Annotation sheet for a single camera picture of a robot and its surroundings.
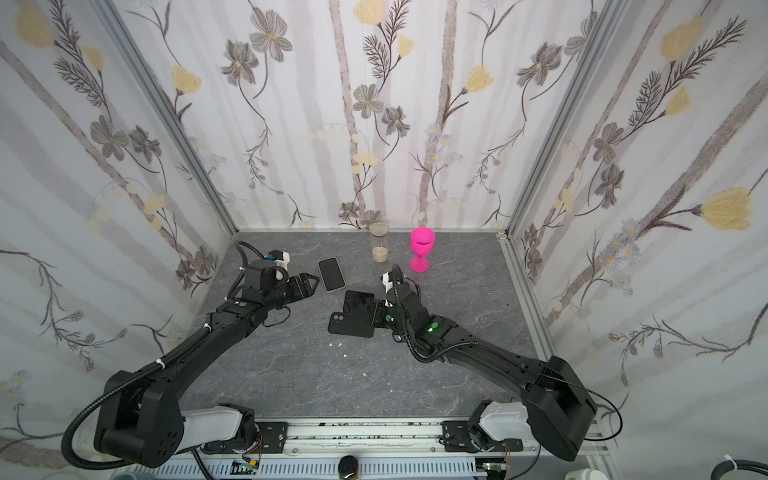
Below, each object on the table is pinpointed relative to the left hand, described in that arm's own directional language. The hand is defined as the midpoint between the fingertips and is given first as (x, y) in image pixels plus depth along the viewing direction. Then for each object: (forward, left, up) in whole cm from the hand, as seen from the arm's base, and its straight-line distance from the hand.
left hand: (307, 273), depth 85 cm
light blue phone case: (+13, -4, -19) cm, 23 cm away
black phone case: (-7, -12, -19) cm, 24 cm away
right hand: (-11, -15, +3) cm, 19 cm away
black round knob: (-46, -14, -7) cm, 48 cm away
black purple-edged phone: (+13, -4, -19) cm, 23 cm away
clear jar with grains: (+19, -21, -5) cm, 29 cm away
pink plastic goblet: (+15, -36, -3) cm, 39 cm away
